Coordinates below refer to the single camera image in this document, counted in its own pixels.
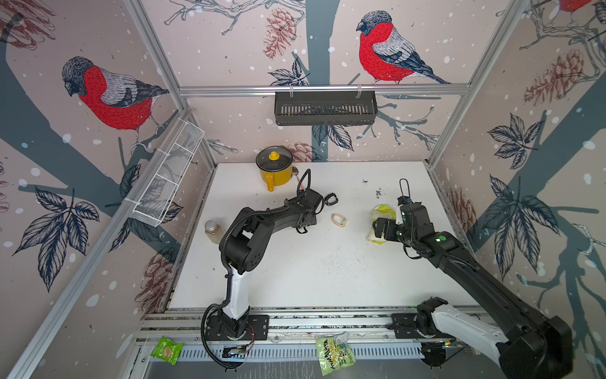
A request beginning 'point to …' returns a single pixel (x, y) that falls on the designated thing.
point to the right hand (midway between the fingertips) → (384, 221)
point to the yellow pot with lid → (275, 165)
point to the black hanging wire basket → (325, 107)
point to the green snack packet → (168, 350)
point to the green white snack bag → (334, 353)
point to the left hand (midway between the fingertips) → (310, 214)
